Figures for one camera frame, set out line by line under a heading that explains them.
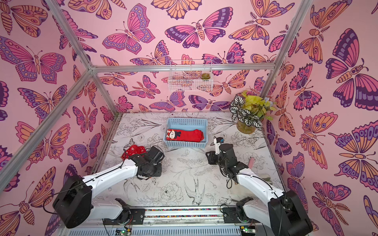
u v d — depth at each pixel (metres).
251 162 0.92
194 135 1.00
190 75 0.95
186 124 1.10
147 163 0.63
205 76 0.92
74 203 0.41
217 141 0.77
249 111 0.86
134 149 0.97
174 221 0.73
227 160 0.65
